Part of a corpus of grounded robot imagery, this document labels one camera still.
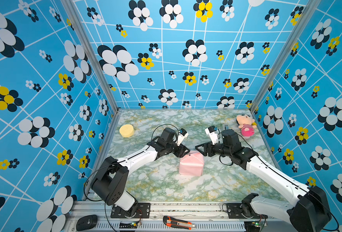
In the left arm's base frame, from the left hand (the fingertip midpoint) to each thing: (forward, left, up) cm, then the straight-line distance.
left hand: (187, 148), depth 84 cm
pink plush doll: (+22, -44, -5) cm, 50 cm away
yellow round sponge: (+20, +43, -9) cm, 48 cm away
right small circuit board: (-37, -31, -11) cm, 49 cm away
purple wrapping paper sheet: (-10, -2, 0) cm, 10 cm away
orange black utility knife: (-35, +9, -10) cm, 37 cm away
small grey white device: (+20, -30, -6) cm, 37 cm away
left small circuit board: (-36, +32, -14) cm, 50 cm away
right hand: (-2, -7, +6) cm, 9 cm away
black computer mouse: (-35, +49, -9) cm, 62 cm away
